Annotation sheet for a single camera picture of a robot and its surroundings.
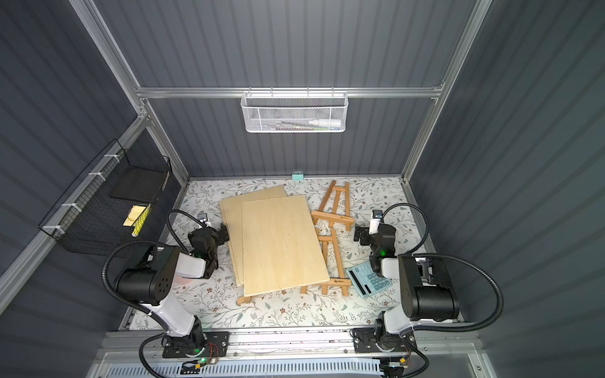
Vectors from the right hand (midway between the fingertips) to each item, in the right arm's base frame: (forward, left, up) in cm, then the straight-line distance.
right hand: (372, 224), depth 93 cm
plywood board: (-11, +36, -2) cm, 38 cm away
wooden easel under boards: (-28, +48, -4) cm, 55 cm away
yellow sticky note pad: (-8, +82, +19) cm, 84 cm away
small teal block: (+33, +32, -5) cm, 46 cm away
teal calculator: (-21, +4, -6) cm, 22 cm away
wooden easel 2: (-22, +14, -4) cm, 26 cm away
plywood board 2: (+7, +59, -4) cm, 60 cm away
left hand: (-1, +65, -1) cm, 65 cm away
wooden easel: (+7, +14, -5) cm, 17 cm away
